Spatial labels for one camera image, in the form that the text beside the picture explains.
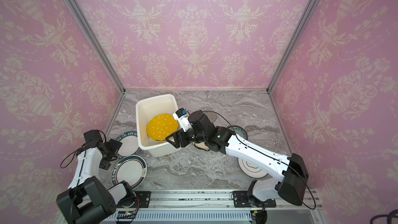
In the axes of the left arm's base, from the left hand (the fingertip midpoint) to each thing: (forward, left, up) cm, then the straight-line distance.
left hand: (115, 151), depth 83 cm
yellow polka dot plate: (+18, -20, -4) cm, 27 cm away
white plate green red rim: (-7, -8, -6) cm, 12 cm away
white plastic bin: (+24, -12, +6) cm, 27 cm away
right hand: (-1, -33, +20) cm, 39 cm away
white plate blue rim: (-6, -73, -5) cm, 74 cm away
